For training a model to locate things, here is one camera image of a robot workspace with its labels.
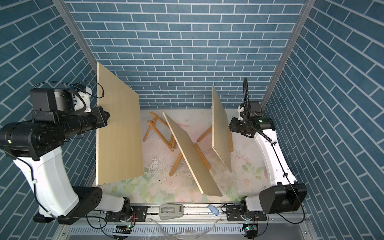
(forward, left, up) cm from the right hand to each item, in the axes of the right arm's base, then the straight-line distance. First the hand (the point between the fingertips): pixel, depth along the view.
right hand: (233, 126), depth 78 cm
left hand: (-15, +49, +21) cm, 55 cm away
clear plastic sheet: (-45, +16, -26) cm, 55 cm away
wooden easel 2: (-22, +24, +5) cm, 33 cm away
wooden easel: (-2, +36, -20) cm, 41 cm away
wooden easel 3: (+5, +12, -12) cm, 17 cm away
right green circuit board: (-41, -11, -28) cm, 51 cm away
